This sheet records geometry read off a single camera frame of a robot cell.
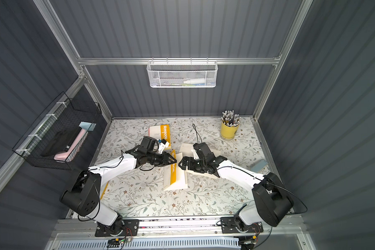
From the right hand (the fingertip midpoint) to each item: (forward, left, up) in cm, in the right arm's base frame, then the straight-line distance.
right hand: (184, 167), depth 82 cm
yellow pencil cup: (+27, -28, -3) cm, 38 cm away
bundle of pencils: (+29, -26, +8) cm, 40 cm away
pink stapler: (-7, +48, +22) cm, 53 cm away
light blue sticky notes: (+15, +51, +16) cm, 55 cm away
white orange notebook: (+31, +19, -7) cm, 37 cm away
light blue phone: (+4, -42, -8) cm, 43 cm away
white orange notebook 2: (-5, +5, -1) cm, 7 cm away
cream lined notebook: (+15, 0, -7) cm, 16 cm away
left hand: (+2, +4, +1) cm, 5 cm away
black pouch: (+1, +54, +21) cm, 58 cm away
